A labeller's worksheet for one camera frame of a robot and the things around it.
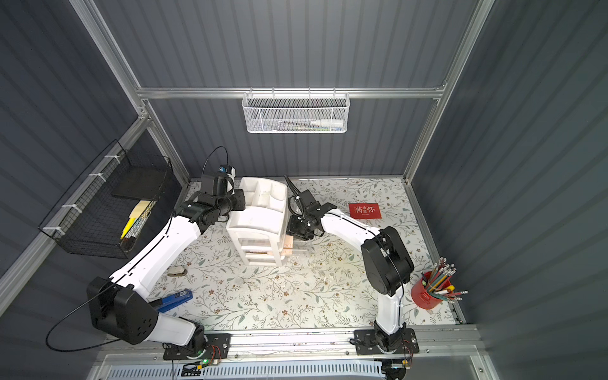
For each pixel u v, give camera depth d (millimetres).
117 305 400
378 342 660
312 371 770
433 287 761
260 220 819
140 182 855
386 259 511
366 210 1083
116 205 754
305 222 710
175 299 812
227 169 705
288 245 867
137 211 744
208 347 730
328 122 906
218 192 620
